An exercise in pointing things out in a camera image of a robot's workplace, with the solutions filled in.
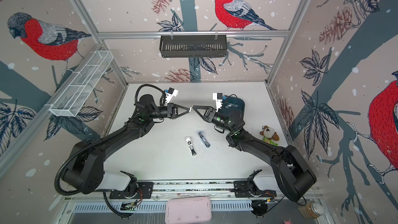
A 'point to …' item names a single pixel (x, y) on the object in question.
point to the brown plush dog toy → (269, 134)
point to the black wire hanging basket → (193, 46)
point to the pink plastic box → (187, 210)
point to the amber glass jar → (311, 210)
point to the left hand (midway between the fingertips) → (187, 113)
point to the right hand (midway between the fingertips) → (192, 112)
